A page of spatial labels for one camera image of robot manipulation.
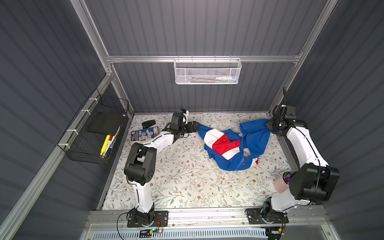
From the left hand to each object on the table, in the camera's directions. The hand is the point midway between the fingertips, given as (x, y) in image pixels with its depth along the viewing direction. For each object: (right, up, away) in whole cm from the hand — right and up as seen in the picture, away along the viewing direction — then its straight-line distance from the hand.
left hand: (198, 126), depth 93 cm
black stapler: (-37, +2, +19) cm, 42 cm away
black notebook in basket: (-47, +1, -17) cm, 50 cm away
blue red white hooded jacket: (+24, -16, -4) cm, 29 cm away
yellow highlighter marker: (-45, -10, -23) cm, 51 cm away
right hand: (+43, +1, -8) cm, 44 cm away
